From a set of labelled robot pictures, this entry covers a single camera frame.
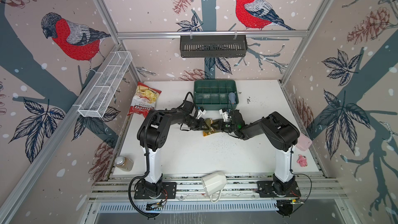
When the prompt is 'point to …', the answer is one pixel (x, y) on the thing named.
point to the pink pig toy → (302, 160)
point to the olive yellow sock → (210, 129)
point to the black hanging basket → (213, 47)
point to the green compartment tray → (214, 94)
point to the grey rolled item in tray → (232, 98)
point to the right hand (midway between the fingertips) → (211, 127)
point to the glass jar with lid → (124, 163)
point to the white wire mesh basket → (104, 84)
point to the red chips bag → (144, 101)
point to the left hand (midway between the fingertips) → (207, 128)
